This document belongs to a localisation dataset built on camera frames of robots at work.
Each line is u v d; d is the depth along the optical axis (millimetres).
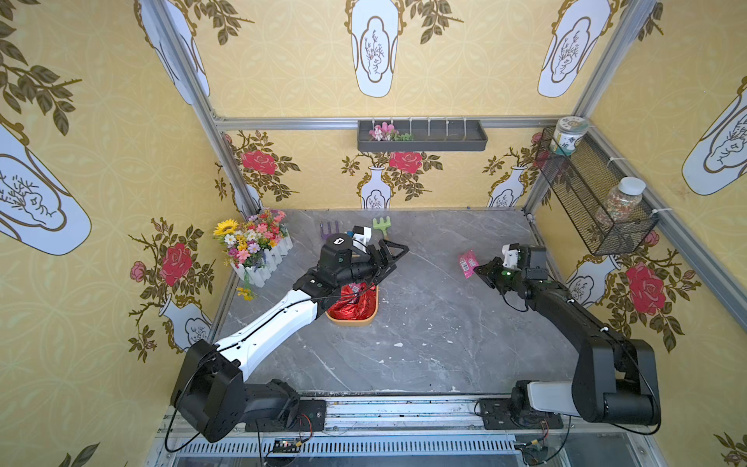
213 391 403
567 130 843
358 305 862
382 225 1168
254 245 895
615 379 419
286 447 731
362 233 726
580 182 916
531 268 684
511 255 812
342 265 600
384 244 665
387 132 878
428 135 924
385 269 671
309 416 732
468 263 912
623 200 653
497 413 732
